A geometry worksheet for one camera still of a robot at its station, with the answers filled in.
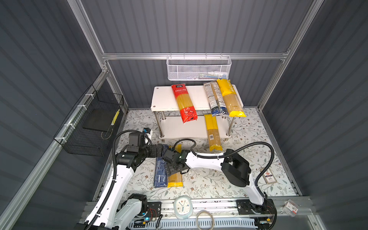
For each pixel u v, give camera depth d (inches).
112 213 16.4
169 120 41.5
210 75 35.9
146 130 27.1
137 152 22.4
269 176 32.5
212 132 37.3
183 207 28.4
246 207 28.5
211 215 28.0
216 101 28.6
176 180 31.7
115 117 30.8
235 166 21.5
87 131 28.4
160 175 32.5
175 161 26.4
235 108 27.4
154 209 28.6
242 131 41.5
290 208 28.4
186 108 27.3
